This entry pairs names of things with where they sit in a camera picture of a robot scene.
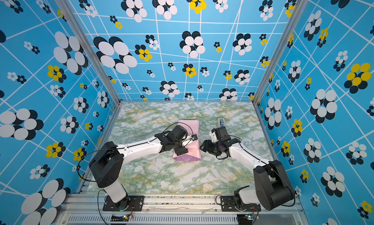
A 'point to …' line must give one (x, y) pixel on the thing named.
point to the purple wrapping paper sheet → (194, 150)
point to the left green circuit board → (120, 217)
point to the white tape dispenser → (221, 122)
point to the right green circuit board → (245, 218)
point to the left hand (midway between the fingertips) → (185, 141)
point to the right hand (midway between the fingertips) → (204, 148)
